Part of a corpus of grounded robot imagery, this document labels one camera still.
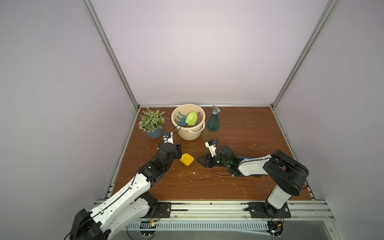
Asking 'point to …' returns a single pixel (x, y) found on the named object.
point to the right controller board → (275, 228)
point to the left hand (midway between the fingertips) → (179, 142)
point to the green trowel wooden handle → (191, 118)
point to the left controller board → (147, 228)
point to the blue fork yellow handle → (183, 123)
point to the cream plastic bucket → (189, 132)
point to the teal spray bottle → (213, 121)
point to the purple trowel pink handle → (198, 119)
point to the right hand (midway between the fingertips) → (199, 156)
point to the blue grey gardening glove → (245, 157)
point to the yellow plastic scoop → (187, 159)
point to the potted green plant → (152, 123)
